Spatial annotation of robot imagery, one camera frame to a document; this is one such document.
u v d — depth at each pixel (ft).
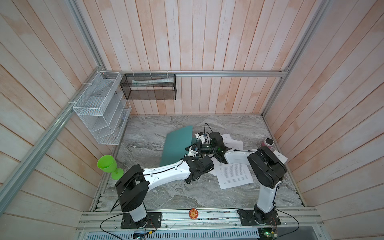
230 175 2.90
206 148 2.60
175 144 3.32
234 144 3.43
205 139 2.85
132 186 1.51
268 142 3.22
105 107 2.38
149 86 3.41
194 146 2.74
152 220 2.40
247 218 2.40
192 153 2.44
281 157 3.04
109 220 2.02
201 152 2.62
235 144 3.42
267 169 1.66
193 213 2.50
